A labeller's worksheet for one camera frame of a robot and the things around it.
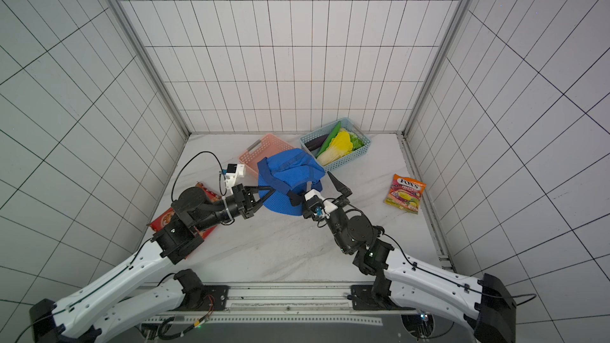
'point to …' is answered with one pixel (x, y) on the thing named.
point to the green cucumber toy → (330, 137)
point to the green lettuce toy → (356, 141)
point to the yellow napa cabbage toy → (340, 145)
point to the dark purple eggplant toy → (317, 142)
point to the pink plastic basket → (265, 148)
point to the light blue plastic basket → (347, 123)
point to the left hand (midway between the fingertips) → (272, 195)
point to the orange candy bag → (405, 194)
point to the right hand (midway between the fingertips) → (311, 183)
